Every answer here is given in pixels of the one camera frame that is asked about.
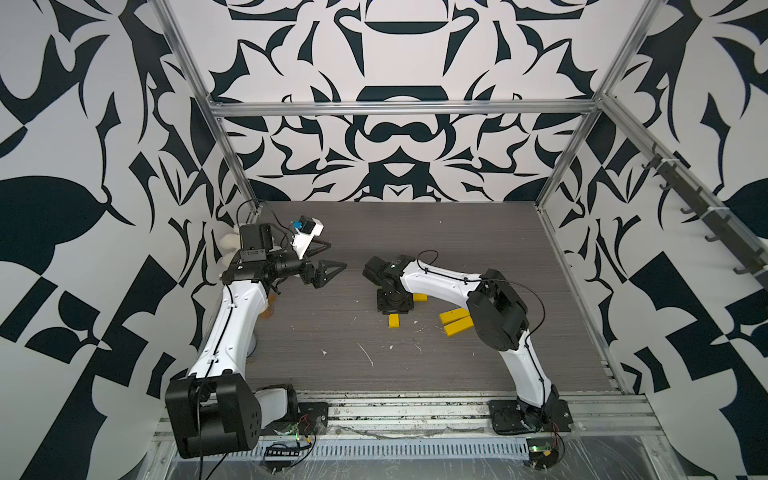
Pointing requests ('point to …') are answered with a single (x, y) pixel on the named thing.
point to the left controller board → (277, 459)
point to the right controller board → (542, 452)
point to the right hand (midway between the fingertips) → (386, 307)
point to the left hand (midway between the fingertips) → (331, 251)
